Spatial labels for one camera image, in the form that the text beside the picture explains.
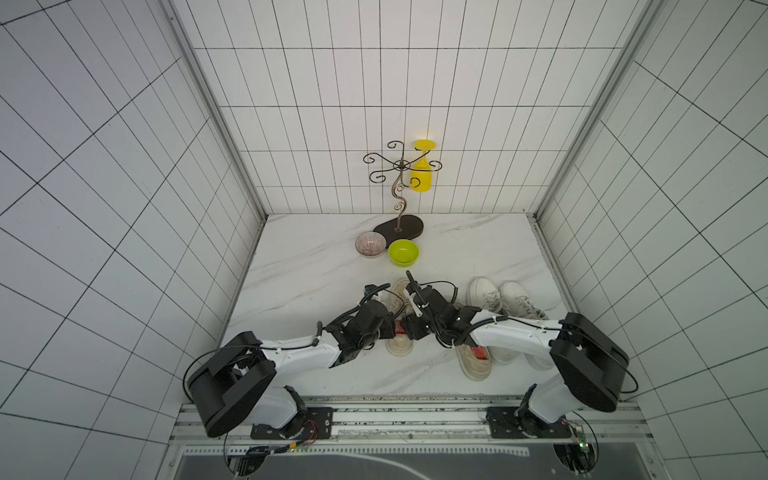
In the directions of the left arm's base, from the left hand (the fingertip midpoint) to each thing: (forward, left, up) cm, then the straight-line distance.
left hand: (390, 322), depth 87 cm
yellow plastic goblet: (+45, -11, +19) cm, 50 cm away
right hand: (+3, -6, 0) cm, 6 cm away
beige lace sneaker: (-12, -22, +4) cm, 26 cm away
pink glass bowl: (+31, +7, -1) cm, 31 cm away
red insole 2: (-8, -25, 0) cm, 26 cm away
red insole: (-2, -2, 0) cm, 3 cm away
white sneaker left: (+9, -29, +1) cm, 31 cm away
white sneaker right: (+6, -38, +3) cm, 39 cm away
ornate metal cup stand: (+40, -6, -1) cm, 41 cm away
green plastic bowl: (+27, -5, -2) cm, 28 cm away
